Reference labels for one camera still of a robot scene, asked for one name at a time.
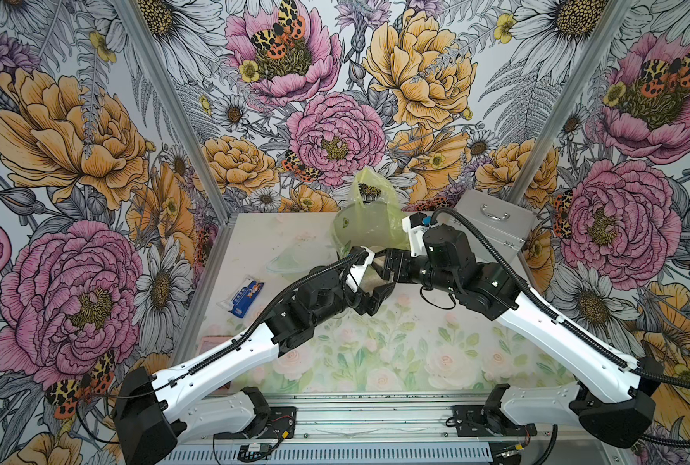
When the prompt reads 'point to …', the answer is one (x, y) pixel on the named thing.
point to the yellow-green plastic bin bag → (374, 215)
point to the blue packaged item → (241, 297)
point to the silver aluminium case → (505, 226)
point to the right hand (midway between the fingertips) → (380, 268)
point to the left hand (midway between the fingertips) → (375, 282)
